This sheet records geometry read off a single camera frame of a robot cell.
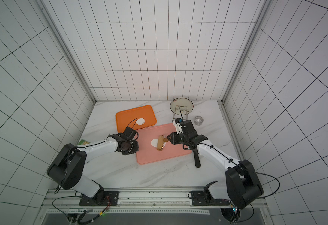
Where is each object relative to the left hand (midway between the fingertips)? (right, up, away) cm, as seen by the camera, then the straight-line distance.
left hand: (134, 152), depth 90 cm
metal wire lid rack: (+27, +25, +18) cm, 41 cm away
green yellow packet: (-37, +6, +5) cm, 38 cm away
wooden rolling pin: (+17, +7, +2) cm, 19 cm away
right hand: (+20, +11, -6) cm, 24 cm away
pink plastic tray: (+9, -1, 0) cm, 9 cm away
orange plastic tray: (-12, +21, +18) cm, 30 cm away
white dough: (+13, +6, +3) cm, 14 cm away
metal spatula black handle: (+40, -3, -4) cm, 41 cm away
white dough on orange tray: (+2, +20, +11) cm, 23 cm away
